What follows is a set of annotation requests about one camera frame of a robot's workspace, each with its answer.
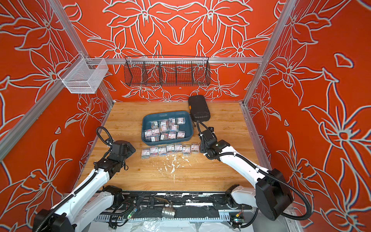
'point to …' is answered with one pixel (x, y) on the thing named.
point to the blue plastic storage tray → (166, 127)
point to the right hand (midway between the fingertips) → (205, 144)
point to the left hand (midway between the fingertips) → (125, 147)
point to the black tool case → (198, 108)
